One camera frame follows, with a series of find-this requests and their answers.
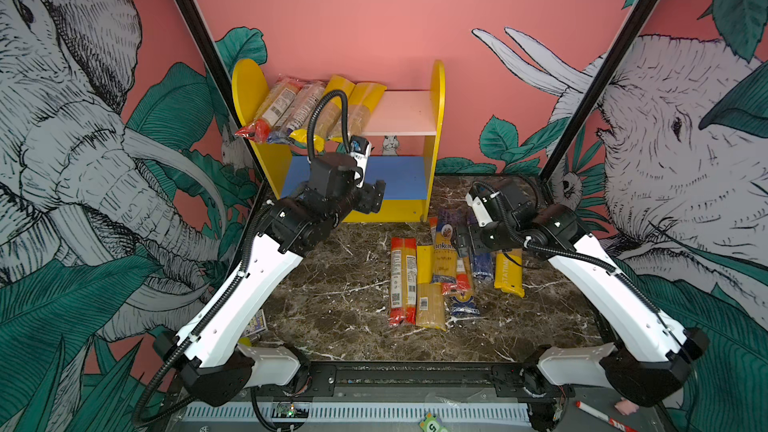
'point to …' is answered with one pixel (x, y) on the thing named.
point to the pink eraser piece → (626, 407)
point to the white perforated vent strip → (452, 412)
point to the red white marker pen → (604, 417)
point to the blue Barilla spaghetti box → (483, 266)
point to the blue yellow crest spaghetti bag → (463, 306)
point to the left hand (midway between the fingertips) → (365, 175)
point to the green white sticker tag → (431, 424)
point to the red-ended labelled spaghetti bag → (464, 277)
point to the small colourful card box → (258, 324)
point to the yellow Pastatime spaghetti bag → (509, 271)
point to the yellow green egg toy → (246, 341)
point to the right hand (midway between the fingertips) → (464, 235)
